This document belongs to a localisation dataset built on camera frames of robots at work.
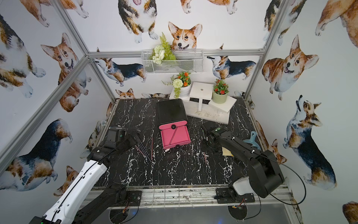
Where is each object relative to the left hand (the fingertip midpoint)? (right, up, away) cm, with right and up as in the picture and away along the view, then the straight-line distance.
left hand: (135, 135), depth 79 cm
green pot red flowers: (+51, +25, +10) cm, 57 cm away
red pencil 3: (+6, -12, +13) cm, 19 cm away
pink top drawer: (+21, +4, +6) cm, 22 cm away
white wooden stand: (+39, +19, +27) cm, 51 cm away
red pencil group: (+41, -17, +9) cm, 45 cm away
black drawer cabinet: (+18, +13, +17) cm, 28 cm away
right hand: (+41, -9, +5) cm, 42 cm away
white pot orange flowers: (+26, +30, +9) cm, 41 cm away
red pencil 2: (-1, -13, +12) cm, 17 cm away
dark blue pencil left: (+1, -12, +12) cm, 17 cm away
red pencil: (+20, -3, +11) cm, 23 cm away
